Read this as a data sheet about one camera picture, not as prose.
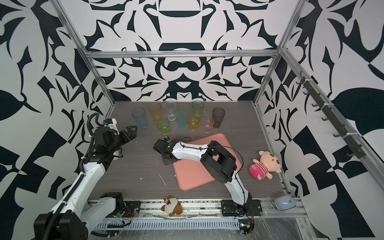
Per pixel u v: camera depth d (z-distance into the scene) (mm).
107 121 699
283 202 693
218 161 532
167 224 649
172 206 728
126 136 713
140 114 961
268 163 817
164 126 1040
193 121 1049
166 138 832
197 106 996
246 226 712
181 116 1019
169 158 657
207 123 1007
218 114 963
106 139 605
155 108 991
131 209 738
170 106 1019
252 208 728
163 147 712
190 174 870
